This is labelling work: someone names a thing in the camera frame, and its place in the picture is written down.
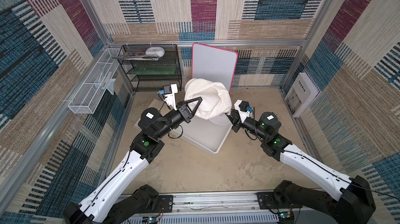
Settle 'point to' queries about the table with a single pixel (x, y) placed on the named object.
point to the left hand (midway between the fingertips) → (200, 99)
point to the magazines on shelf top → (137, 56)
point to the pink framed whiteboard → (213, 64)
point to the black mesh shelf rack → (153, 83)
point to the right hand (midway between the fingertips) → (225, 107)
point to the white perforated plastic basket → (208, 135)
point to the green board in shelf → (154, 70)
